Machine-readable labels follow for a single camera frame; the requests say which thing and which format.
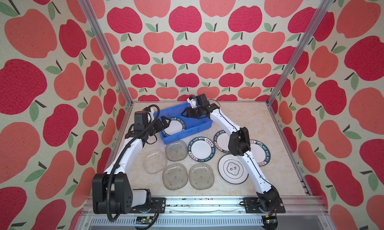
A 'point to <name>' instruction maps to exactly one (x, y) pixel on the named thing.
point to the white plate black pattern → (232, 170)
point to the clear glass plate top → (176, 150)
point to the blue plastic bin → (193, 125)
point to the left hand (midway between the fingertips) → (167, 123)
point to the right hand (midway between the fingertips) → (186, 113)
